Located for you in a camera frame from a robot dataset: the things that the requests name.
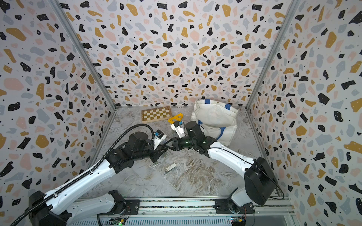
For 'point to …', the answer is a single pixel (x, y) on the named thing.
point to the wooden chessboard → (156, 114)
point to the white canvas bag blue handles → (217, 120)
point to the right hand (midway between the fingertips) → (167, 145)
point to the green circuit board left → (117, 221)
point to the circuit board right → (238, 220)
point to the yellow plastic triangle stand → (177, 117)
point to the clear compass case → (171, 168)
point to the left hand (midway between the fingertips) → (167, 148)
